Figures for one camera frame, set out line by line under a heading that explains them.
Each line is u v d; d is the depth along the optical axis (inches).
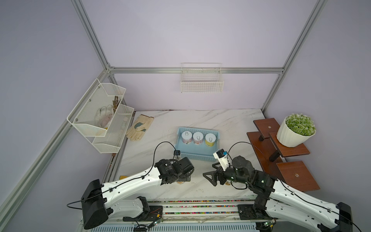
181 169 22.1
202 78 36.6
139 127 43.2
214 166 29.2
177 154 26.6
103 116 30.5
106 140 35.6
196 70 36.4
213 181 24.4
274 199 20.0
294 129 26.0
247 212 28.9
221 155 24.6
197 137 38.6
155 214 28.6
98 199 15.5
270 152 37.5
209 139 37.8
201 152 38.7
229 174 24.1
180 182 32.7
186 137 38.7
